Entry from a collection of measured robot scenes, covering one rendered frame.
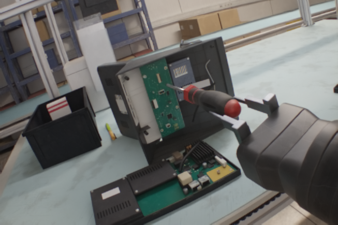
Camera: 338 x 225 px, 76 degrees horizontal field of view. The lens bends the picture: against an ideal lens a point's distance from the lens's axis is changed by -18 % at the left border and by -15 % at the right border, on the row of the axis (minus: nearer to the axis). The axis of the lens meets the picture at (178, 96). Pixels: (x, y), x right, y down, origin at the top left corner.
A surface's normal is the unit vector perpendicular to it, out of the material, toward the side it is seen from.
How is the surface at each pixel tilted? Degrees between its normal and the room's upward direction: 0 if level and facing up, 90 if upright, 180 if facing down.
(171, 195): 0
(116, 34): 90
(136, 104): 90
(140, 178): 0
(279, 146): 13
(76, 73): 90
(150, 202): 0
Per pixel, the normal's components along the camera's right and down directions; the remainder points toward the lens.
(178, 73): 0.45, 0.19
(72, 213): -0.26, -0.91
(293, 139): -0.42, -0.79
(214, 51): 0.07, 0.32
